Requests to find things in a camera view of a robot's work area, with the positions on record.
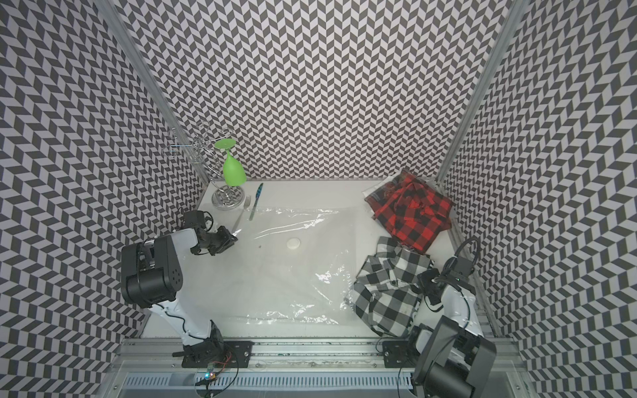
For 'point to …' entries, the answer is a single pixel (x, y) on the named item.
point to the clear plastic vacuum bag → (289, 265)
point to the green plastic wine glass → (234, 172)
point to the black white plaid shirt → (385, 288)
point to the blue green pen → (257, 194)
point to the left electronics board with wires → (210, 376)
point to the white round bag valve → (294, 243)
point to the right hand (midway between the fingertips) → (418, 283)
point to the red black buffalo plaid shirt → (415, 220)
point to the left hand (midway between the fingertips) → (235, 241)
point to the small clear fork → (246, 204)
